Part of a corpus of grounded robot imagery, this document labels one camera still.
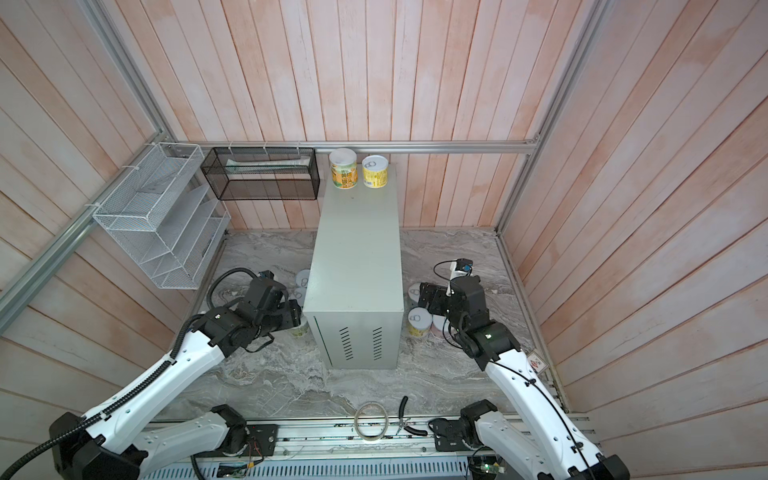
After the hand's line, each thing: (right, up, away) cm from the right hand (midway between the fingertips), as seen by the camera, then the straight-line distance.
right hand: (435, 287), depth 78 cm
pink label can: (+3, -12, +11) cm, 16 cm away
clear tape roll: (-21, -36, -1) cm, 42 cm away
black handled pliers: (-8, -35, -1) cm, 36 cm away
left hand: (-39, -8, 0) cm, 40 cm away
